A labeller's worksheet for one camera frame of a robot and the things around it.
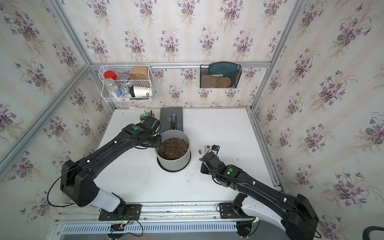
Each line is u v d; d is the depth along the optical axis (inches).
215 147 28.3
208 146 37.4
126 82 36.6
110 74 36.2
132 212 28.6
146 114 38.7
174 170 33.0
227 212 28.8
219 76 36.7
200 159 35.8
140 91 36.5
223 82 38.3
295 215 15.4
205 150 33.7
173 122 41.1
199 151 34.6
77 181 15.9
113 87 35.3
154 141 28.7
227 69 36.9
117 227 28.2
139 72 34.7
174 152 33.0
